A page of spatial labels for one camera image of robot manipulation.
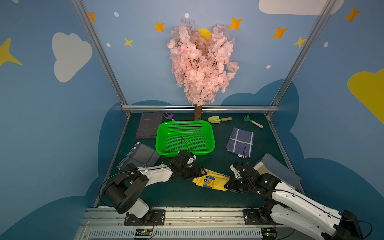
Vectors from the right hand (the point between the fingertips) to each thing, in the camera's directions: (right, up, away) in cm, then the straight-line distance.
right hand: (225, 184), depth 78 cm
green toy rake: (+27, +38, +41) cm, 62 cm away
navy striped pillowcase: (+17, +19, +26) cm, 37 cm away
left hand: (-12, +3, +7) cm, 14 cm away
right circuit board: (+21, -23, -5) cm, 31 cm away
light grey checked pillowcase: (-52, +12, +19) cm, 56 cm away
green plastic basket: (-16, +23, +30) cm, 41 cm away
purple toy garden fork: (-37, +39, +42) cm, 68 cm away
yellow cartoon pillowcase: (-6, 0, +4) cm, 8 cm away
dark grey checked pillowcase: (-52, +30, +33) cm, 68 cm away
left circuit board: (-41, -21, -6) cm, 47 cm away
